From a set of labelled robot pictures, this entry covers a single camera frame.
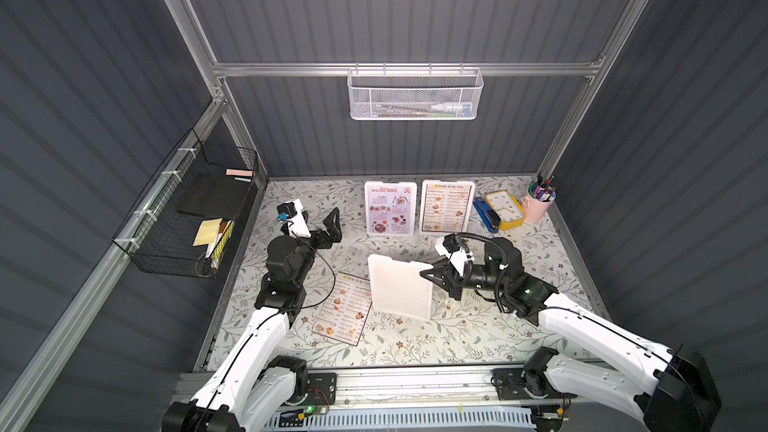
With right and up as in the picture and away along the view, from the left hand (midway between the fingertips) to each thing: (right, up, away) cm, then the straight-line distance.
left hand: (321, 212), depth 74 cm
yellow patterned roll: (-22, -8, -4) cm, 24 cm away
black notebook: (-28, +4, +2) cm, 28 cm away
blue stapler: (+53, -3, +32) cm, 62 cm away
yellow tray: (+60, 0, +34) cm, 69 cm away
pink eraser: (-26, +11, +11) cm, 31 cm away
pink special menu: (+17, +1, +23) cm, 28 cm away
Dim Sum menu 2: (+4, -29, +13) cm, 32 cm away
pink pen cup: (+67, +2, +27) cm, 72 cm away
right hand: (+26, -14, -3) cm, 30 cm away
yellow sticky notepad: (-28, -5, -2) cm, 28 cm away
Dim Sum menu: (+35, +1, +23) cm, 42 cm away
